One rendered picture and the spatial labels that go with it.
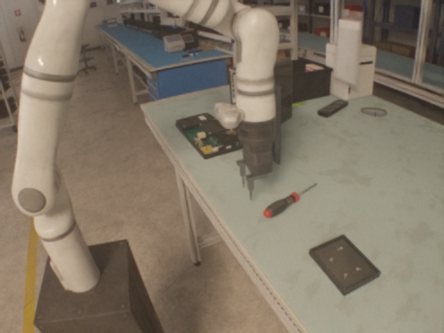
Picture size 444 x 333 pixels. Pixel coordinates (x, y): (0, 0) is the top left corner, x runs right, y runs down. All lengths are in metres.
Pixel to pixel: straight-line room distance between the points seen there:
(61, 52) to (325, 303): 0.57
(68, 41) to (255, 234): 0.48
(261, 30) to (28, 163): 0.45
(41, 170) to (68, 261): 0.23
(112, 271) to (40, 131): 0.41
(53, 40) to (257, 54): 0.33
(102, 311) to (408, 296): 0.61
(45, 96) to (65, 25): 0.12
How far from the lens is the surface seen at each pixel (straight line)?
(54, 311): 0.80
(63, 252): 0.71
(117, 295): 0.76
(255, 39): 0.52
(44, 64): 0.52
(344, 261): 0.58
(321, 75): 1.29
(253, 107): 0.57
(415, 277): 0.60
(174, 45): 2.90
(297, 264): 0.57
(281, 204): 0.65
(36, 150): 0.56
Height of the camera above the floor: 1.43
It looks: 31 degrees down
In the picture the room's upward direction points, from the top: 5 degrees counter-clockwise
